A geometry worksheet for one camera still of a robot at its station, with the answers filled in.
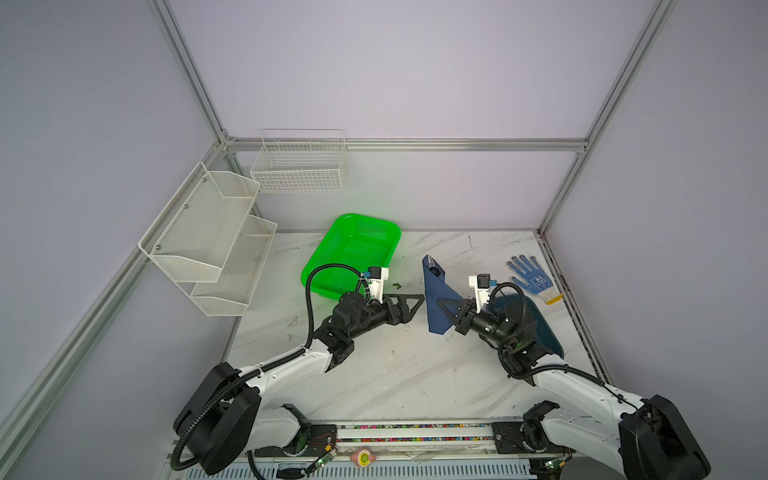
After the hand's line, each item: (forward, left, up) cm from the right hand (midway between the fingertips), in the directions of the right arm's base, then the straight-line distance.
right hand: (438, 304), depth 74 cm
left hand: (+1, +6, 0) cm, 6 cm away
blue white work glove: (+24, -39, -22) cm, 51 cm away
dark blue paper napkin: (+3, 0, +2) cm, 4 cm away
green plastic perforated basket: (+43, +29, -21) cm, 56 cm away
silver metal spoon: (+8, +1, +4) cm, 9 cm away
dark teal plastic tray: (+3, -34, -20) cm, 39 cm away
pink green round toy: (-31, +18, -17) cm, 40 cm away
